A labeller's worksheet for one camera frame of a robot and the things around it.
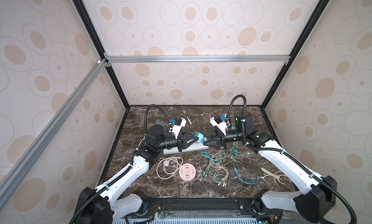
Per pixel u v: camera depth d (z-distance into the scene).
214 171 0.85
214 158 0.91
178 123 0.61
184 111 1.16
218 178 0.83
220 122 0.59
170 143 0.62
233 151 0.94
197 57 0.91
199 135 0.66
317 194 0.38
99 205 0.38
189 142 0.66
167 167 0.87
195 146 0.70
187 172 0.83
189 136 0.67
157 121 1.13
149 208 0.73
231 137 0.61
